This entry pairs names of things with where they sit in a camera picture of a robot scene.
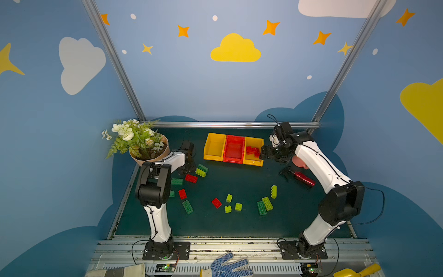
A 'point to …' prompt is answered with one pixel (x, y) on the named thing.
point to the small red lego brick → (250, 150)
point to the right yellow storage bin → (250, 158)
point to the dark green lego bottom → (261, 208)
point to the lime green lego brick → (201, 173)
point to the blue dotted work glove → (217, 269)
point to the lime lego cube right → (238, 206)
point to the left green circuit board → (165, 268)
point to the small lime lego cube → (228, 209)
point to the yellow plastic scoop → (348, 272)
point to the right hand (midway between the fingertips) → (269, 156)
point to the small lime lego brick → (229, 198)
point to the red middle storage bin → (233, 149)
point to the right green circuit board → (309, 269)
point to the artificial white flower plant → (138, 138)
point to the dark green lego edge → (172, 194)
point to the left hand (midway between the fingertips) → (191, 169)
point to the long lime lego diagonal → (267, 203)
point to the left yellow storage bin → (213, 149)
